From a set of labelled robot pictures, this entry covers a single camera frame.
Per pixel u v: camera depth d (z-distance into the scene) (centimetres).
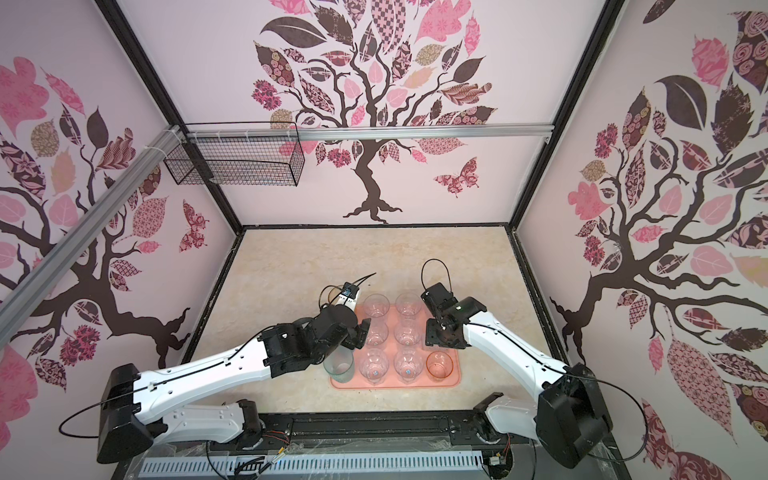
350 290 63
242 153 95
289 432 74
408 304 95
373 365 83
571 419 40
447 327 58
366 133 94
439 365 83
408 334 90
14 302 50
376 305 92
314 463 70
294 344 52
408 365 84
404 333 88
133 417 39
